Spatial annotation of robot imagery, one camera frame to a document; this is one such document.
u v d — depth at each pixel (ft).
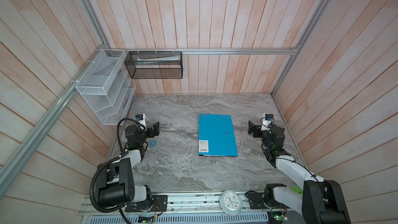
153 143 3.05
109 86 2.21
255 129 2.51
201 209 2.39
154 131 2.68
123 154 1.77
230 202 2.35
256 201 2.40
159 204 2.41
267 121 2.42
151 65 3.49
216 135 3.23
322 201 1.48
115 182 1.44
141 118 2.51
